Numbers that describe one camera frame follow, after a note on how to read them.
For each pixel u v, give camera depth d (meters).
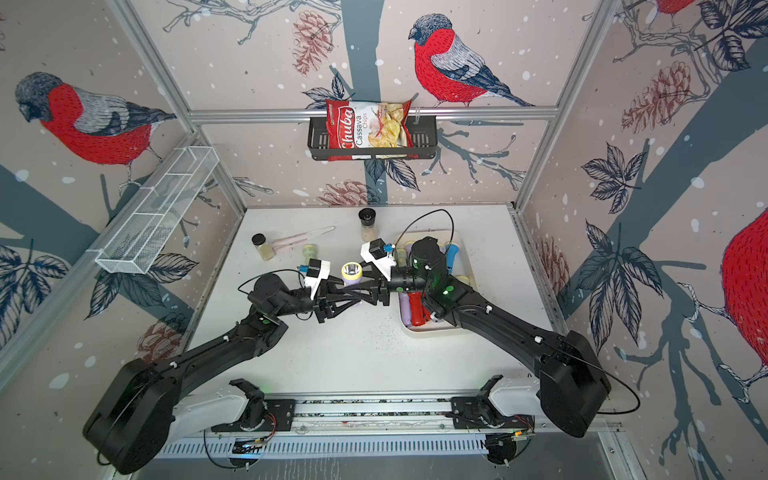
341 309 0.67
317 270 0.61
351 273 0.64
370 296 0.61
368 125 0.87
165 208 0.80
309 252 1.04
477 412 0.66
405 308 0.88
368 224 1.04
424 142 0.93
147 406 0.41
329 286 0.68
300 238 1.11
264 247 1.01
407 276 0.62
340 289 0.71
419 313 0.87
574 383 0.40
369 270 0.67
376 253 0.57
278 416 0.73
